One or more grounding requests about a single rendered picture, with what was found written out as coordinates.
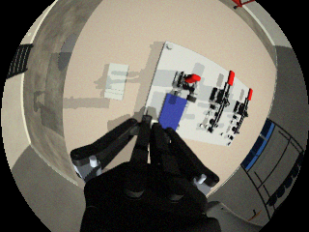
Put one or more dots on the blue rectangular block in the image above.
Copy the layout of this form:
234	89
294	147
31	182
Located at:
172	111

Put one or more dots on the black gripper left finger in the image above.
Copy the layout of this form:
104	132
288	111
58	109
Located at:
88	161

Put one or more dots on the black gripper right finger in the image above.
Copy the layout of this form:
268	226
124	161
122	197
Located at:
181	159

